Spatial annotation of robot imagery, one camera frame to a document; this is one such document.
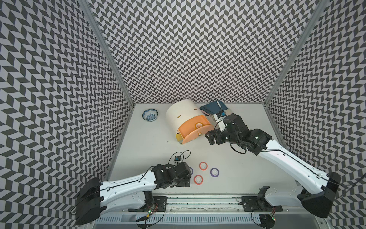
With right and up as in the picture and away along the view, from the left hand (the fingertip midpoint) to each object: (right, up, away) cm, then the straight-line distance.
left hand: (181, 181), depth 77 cm
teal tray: (+23, +42, +39) cm, 62 cm away
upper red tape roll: (+13, +5, +9) cm, 17 cm away
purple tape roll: (+6, +3, +7) cm, 10 cm away
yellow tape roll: (+9, +30, +6) cm, 32 cm away
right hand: (+17, +26, -5) cm, 32 cm away
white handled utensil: (+28, +47, +43) cm, 69 cm away
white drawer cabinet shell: (-3, +39, +9) cm, 40 cm away
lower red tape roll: (+9, -1, +4) cm, 10 cm away
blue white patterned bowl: (-27, +36, +33) cm, 56 cm away
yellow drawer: (-1, +24, 0) cm, 24 cm away
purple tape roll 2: (+19, +2, +6) cm, 20 cm away
